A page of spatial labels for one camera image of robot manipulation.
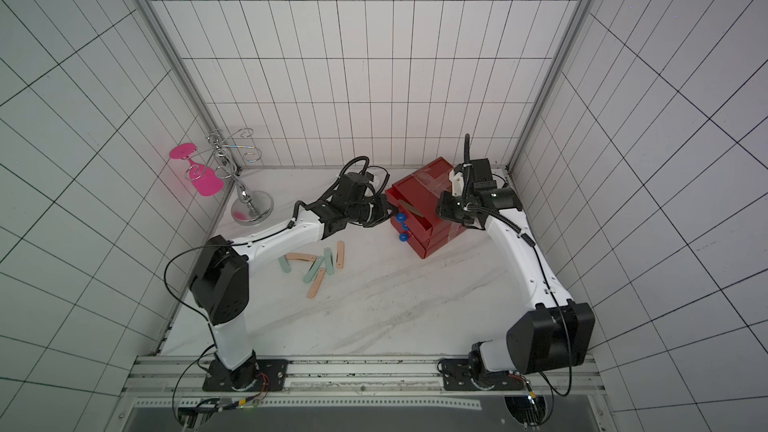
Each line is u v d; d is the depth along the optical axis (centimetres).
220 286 47
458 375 73
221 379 73
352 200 67
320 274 90
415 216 81
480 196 54
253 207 107
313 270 91
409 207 84
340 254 95
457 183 73
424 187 86
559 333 39
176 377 75
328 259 93
